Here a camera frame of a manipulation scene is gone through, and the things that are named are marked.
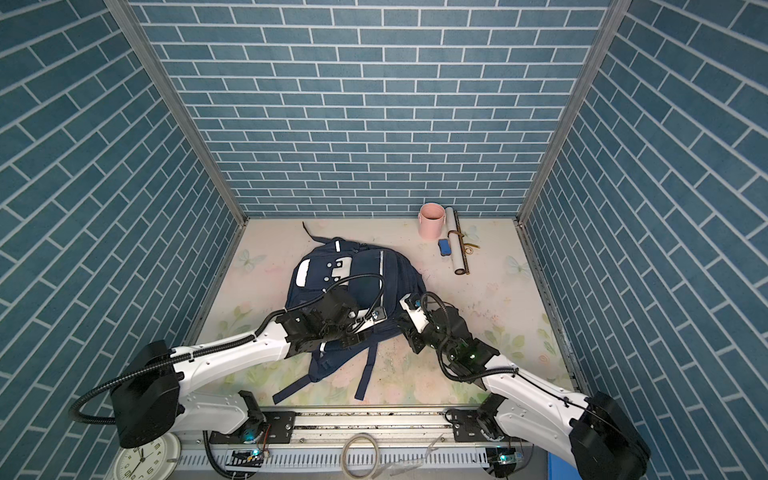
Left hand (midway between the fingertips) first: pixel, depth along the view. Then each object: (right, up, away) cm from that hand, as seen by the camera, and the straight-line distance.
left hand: (366, 321), depth 83 cm
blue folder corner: (+47, -31, -14) cm, 58 cm away
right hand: (+9, +2, -3) cm, 10 cm away
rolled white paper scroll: (+31, +22, +29) cm, 48 cm away
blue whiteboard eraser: (+27, +20, +29) cm, 44 cm away
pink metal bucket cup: (+21, +31, +26) cm, 45 cm away
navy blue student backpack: (+5, +14, -18) cm, 24 cm away
